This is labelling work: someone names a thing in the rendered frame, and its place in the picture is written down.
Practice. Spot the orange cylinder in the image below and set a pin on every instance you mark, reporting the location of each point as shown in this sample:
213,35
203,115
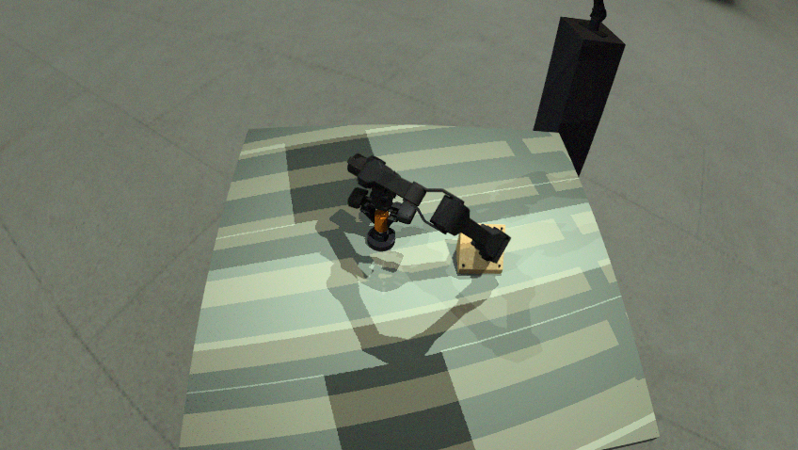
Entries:
381,218

